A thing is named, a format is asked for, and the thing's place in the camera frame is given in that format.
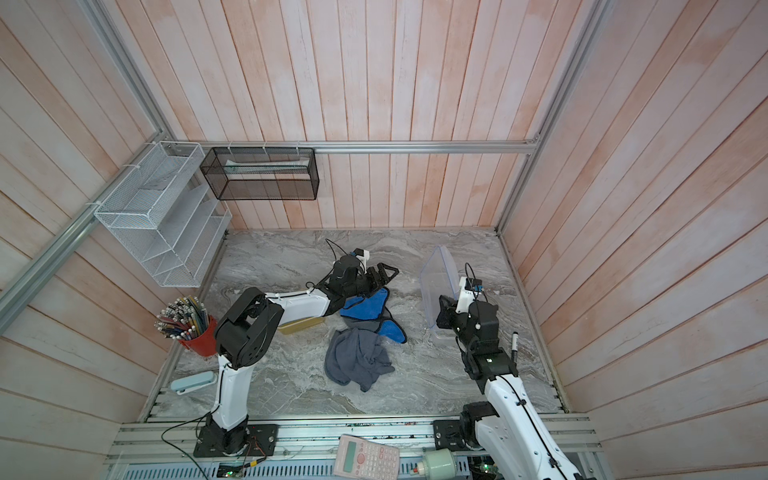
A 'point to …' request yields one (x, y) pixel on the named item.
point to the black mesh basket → (262, 173)
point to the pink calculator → (361, 459)
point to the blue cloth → (370, 307)
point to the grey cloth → (357, 354)
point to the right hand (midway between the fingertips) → (442, 295)
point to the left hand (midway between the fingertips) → (394, 279)
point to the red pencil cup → (186, 319)
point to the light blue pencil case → (192, 383)
